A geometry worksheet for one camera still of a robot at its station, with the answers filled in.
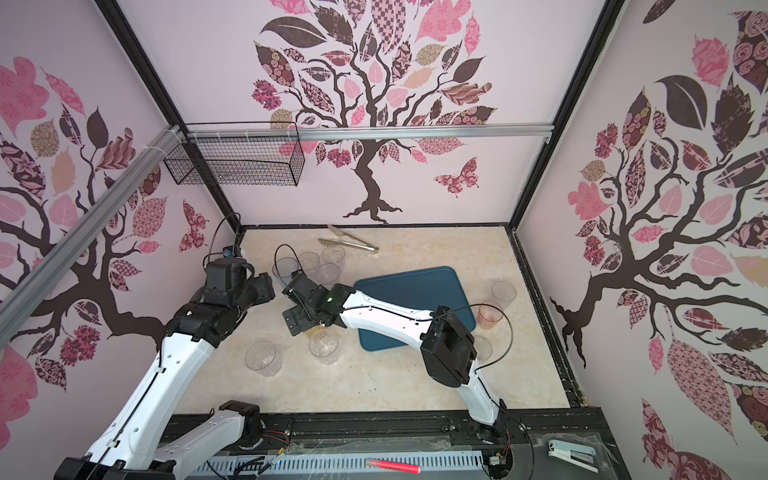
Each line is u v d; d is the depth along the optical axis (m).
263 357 0.85
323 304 0.59
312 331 0.71
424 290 1.12
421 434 0.74
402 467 0.68
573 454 0.69
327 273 1.01
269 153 0.95
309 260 1.04
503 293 0.95
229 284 0.55
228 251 0.62
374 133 0.93
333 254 1.08
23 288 0.51
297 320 0.71
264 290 0.67
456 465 0.70
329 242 1.14
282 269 0.95
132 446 0.38
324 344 0.88
